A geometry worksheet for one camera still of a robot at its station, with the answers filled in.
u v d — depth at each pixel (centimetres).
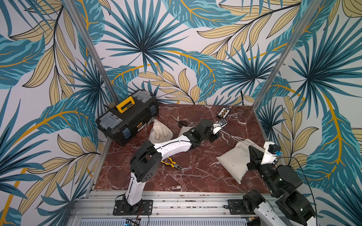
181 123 109
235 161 85
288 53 86
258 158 56
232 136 104
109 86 104
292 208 44
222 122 70
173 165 87
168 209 75
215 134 74
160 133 92
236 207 73
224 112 113
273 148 50
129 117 91
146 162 49
